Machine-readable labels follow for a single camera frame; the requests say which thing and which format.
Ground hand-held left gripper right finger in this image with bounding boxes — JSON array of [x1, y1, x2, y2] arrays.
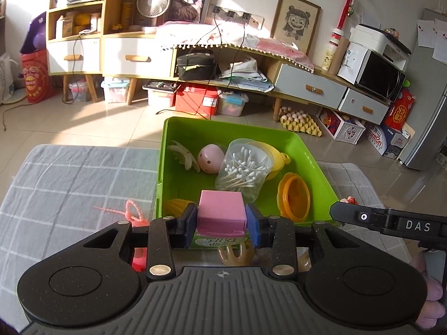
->
[[245, 204, 364, 280]]

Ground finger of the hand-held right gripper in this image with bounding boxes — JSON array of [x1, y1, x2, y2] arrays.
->
[[330, 200, 397, 235]]

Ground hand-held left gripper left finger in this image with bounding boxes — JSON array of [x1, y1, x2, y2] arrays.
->
[[82, 202, 198, 281]]

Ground yellow toy corn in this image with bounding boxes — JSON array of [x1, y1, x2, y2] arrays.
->
[[164, 199, 192, 217]]

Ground pink box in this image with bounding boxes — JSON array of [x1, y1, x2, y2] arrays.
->
[[196, 190, 248, 235]]

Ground orange plastic lid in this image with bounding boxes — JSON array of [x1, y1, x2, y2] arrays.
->
[[277, 172, 311, 222]]

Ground clear cotton swab container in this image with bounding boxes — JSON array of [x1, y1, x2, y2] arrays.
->
[[215, 138, 275, 203]]

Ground cream hair claw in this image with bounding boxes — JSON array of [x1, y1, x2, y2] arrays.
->
[[168, 140, 201, 173]]

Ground yellow plastic bowl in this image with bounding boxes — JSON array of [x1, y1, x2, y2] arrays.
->
[[258, 141, 291, 181]]

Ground pink egg capsule toy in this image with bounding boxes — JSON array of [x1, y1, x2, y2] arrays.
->
[[197, 144, 226, 174]]

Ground green plastic bin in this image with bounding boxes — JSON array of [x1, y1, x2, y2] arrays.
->
[[155, 117, 339, 252]]

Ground person's right hand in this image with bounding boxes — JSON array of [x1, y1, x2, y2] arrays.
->
[[417, 251, 447, 330]]

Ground brown hand-shaped toy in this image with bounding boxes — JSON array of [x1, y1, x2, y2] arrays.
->
[[217, 243, 255, 267]]

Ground pink pig toy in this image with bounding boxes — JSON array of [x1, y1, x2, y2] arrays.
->
[[92, 200, 151, 273]]

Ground white blue carton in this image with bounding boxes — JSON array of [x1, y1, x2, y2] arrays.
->
[[364, 121, 413, 160]]

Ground white printed box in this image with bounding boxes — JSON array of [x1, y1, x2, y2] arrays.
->
[[315, 106, 366, 146]]

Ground red carton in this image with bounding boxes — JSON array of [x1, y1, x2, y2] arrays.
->
[[383, 88, 417, 132]]

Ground yellow egg tray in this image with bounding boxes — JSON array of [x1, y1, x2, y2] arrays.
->
[[279, 106, 322, 137]]

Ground clear storage box colourful contents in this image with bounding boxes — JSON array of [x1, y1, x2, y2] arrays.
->
[[217, 90, 249, 118]]

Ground red storage box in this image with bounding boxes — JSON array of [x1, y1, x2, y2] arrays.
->
[[174, 83, 219, 116]]

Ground grey checked tablecloth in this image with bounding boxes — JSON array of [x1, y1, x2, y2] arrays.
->
[[0, 143, 413, 322]]

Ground grey refrigerator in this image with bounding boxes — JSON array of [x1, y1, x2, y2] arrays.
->
[[398, 7, 447, 171]]

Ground clear storage box with tools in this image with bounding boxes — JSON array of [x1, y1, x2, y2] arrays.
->
[[142, 80, 177, 107]]

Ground low wooden cabinet grey drawers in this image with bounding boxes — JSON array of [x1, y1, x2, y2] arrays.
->
[[173, 44, 392, 126]]

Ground black microwave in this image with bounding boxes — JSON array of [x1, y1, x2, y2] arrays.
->
[[336, 39, 406, 104]]

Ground pile of papers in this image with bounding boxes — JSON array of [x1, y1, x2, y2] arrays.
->
[[218, 59, 275, 94]]

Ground clear storage box blue lid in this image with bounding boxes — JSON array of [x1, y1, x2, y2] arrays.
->
[[101, 78, 130, 104]]

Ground black bag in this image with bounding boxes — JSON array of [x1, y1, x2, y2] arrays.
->
[[176, 50, 219, 82]]

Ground white printed tumbler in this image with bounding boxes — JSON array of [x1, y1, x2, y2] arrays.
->
[[320, 29, 342, 73]]

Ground small clear storage box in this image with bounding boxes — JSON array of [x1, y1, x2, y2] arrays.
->
[[68, 80, 96, 103]]

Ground white printer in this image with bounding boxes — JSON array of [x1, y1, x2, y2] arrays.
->
[[348, 24, 413, 64]]

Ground wooden cabinet white drawers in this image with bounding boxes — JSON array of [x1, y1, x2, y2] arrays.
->
[[46, 0, 177, 106]]

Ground pink tasselled cloth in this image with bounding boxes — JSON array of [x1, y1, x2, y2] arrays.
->
[[154, 20, 315, 73]]

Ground framed cartoon drawing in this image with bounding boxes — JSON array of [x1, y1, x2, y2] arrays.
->
[[270, 0, 322, 57]]

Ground red gift bag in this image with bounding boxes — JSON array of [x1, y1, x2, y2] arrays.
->
[[20, 49, 54, 104]]

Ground red hanging ornament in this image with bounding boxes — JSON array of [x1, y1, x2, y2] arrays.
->
[[336, 0, 371, 31]]

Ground framed cat picture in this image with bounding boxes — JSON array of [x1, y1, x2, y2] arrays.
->
[[167, 0, 214, 25]]

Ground white desk fan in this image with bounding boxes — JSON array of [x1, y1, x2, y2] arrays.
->
[[135, 0, 172, 20]]

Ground white plastic bag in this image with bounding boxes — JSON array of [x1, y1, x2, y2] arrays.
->
[[0, 53, 13, 104]]

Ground purple plush toy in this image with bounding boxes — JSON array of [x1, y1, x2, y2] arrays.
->
[[20, 11, 48, 55]]

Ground wall power strip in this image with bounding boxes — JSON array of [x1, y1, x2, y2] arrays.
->
[[209, 4, 265, 31]]

